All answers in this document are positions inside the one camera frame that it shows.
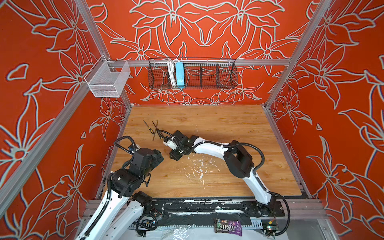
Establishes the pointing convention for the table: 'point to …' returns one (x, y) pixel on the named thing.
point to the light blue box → (180, 75)
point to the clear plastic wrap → (178, 232)
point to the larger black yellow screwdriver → (157, 130)
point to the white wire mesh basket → (108, 78)
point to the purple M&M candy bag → (223, 225)
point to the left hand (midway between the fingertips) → (155, 156)
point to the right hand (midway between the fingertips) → (169, 154)
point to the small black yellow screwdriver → (150, 129)
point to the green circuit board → (270, 229)
